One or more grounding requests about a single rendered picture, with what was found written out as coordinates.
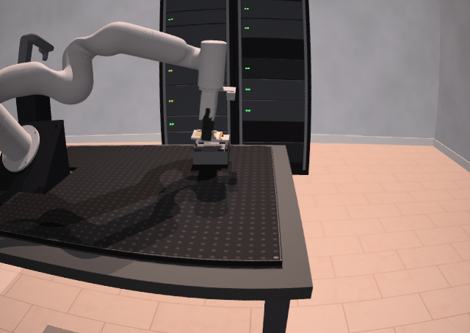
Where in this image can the white cassette with orange tabs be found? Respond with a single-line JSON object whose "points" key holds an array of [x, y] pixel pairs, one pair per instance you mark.
{"points": [[215, 136]]}

